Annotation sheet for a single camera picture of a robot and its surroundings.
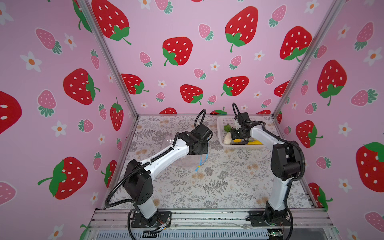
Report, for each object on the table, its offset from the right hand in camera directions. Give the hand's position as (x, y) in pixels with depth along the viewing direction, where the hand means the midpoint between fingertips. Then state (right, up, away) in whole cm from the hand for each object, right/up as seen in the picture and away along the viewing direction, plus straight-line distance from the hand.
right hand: (236, 133), depth 99 cm
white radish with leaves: (-6, -4, +2) cm, 7 cm away
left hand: (-22, -8, -16) cm, 29 cm away
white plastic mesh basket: (-8, +9, +8) cm, 15 cm away
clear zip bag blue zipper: (-22, -16, 0) cm, 27 cm away
